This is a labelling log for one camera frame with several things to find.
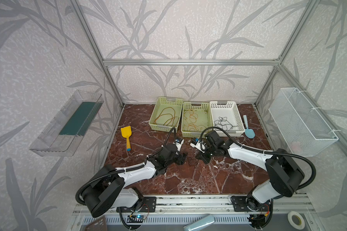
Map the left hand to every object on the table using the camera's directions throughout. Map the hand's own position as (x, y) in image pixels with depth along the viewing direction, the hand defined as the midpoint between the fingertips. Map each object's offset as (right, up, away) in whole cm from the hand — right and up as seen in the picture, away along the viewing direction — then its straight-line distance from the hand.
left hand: (184, 147), depth 86 cm
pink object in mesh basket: (+57, +3, -14) cm, 59 cm away
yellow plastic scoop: (-42, +7, +16) cm, 45 cm away
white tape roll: (+52, -30, -16) cm, 62 cm away
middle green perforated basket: (+15, +24, +29) cm, 41 cm away
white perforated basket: (+33, +20, +27) cm, 47 cm away
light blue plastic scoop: (+46, +7, +16) cm, 50 cm away
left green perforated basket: (-19, +30, +33) cm, 48 cm away
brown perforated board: (-42, -34, -17) cm, 57 cm away
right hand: (+7, -3, 0) cm, 8 cm away
